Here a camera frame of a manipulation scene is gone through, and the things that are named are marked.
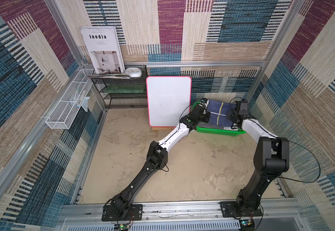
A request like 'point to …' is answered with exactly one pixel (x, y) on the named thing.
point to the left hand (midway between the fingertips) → (208, 110)
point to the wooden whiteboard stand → (162, 129)
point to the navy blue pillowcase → (218, 112)
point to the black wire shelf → (124, 93)
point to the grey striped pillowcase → (210, 125)
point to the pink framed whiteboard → (167, 97)
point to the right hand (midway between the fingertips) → (232, 112)
